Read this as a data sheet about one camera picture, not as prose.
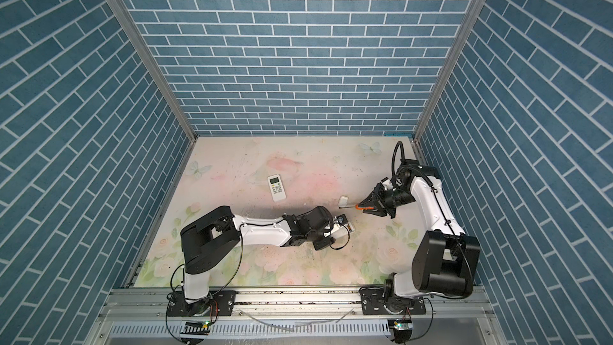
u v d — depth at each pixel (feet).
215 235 1.58
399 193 2.22
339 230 2.55
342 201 3.22
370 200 2.37
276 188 3.27
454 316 2.47
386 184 2.57
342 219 2.52
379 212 2.34
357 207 2.57
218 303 2.39
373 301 2.42
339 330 2.52
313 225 2.29
